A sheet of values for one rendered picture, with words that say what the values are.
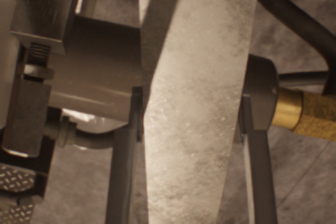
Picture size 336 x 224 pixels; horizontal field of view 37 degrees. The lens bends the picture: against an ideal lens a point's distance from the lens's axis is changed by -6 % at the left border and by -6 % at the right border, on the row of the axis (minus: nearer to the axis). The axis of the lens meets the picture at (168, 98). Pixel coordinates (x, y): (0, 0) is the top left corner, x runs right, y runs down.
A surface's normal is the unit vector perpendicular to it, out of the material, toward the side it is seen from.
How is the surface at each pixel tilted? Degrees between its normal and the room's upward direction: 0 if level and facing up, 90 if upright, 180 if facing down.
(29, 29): 40
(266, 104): 36
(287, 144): 0
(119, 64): 45
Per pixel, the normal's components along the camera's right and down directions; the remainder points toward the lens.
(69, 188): 0.00, 0.63
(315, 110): 0.22, -0.33
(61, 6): 0.17, 0.00
